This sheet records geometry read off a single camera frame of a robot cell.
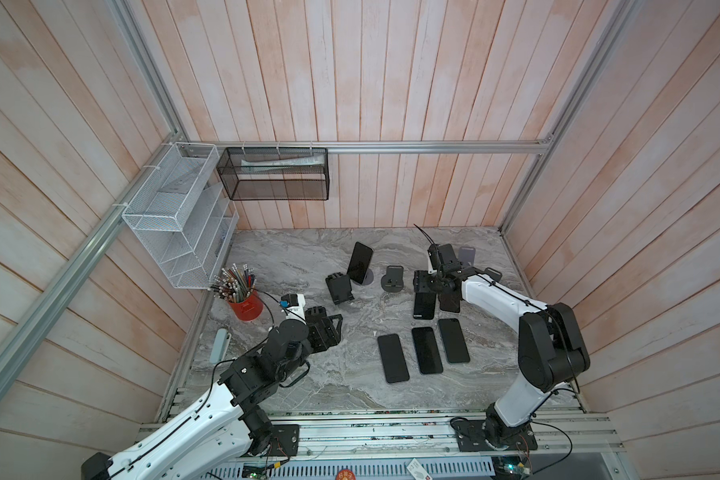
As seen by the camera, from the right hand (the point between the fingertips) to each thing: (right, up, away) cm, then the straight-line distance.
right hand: (423, 279), depth 95 cm
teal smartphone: (0, -8, -3) cm, 8 cm away
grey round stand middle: (-9, -1, +6) cm, 11 cm away
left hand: (-29, -11, -22) cm, 38 cm away
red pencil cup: (-55, -9, -5) cm, 56 cm away
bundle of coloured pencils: (-57, 0, -14) cm, 58 cm away
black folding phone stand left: (-27, -3, +3) cm, 28 cm away
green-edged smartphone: (+8, -19, -5) cm, 21 cm away
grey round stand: (-17, 0, +12) cm, 21 cm away
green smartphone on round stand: (-21, +6, +3) cm, 22 cm away
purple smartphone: (-11, -24, -10) cm, 28 cm away
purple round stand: (+18, +8, +9) cm, 22 cm away
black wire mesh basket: (-51, +37, +9) cm, 64 cm away
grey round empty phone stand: (+24, +2, +3) cm, 24 cm away
